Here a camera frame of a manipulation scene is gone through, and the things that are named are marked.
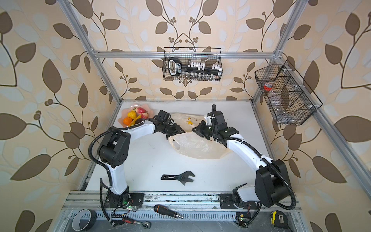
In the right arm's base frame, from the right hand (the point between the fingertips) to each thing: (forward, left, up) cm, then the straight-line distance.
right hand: (191, 129), depth 81 cm
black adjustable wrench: (-20, +6, -19) cm, 28 cm away
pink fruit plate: (+24, +49, -11) cm, 56 cm away
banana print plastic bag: (-8, +1, -2) cm, 8 cm away
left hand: (+3, +5, -9) cm, 11 cm away
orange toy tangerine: (+18, +46, -13) cm, 51 cm away
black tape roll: (-39, +54, -18) cm, 69 cm away
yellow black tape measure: (-42, -40, -16) cm, 60 cm away
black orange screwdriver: (-36, +16, -16) cm, 42 cm away
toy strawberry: (+23, +34, -13) cm, 43 cm away
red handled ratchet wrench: (-42, +23, -16) cm, 50 cm away
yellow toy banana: (+18, +42, -14) cm, 47 cm away
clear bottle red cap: (+4, -46, +11) cm, 48 cm away
